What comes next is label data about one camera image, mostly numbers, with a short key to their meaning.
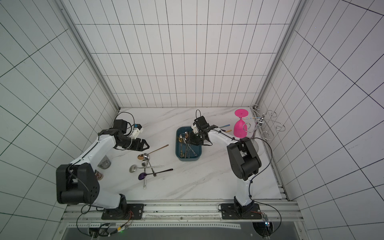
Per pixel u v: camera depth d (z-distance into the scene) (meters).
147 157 0.90
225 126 1.07
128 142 0.74
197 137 0.81
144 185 0.81
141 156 0.91
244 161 0.50
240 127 0.87
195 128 0.88
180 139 0.99
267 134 1.10
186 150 0.95
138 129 0.80
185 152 0.94
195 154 0.92
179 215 0.73
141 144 0.78
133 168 0.88
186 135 1.00
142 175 0.85
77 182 0.43
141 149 0.77
